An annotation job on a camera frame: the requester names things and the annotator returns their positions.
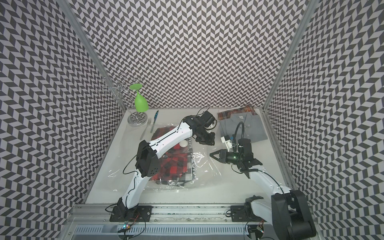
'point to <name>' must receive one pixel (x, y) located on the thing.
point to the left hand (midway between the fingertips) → (212, 145)
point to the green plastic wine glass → (141, 104)
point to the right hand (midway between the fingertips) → (211, 158)
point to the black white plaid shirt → (184, 178)
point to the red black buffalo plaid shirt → (173, 164)
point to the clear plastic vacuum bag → (205, 170)
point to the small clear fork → (148, 121)
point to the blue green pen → (155, 116)
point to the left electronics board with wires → (126, 226)
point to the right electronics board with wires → (255, 231)
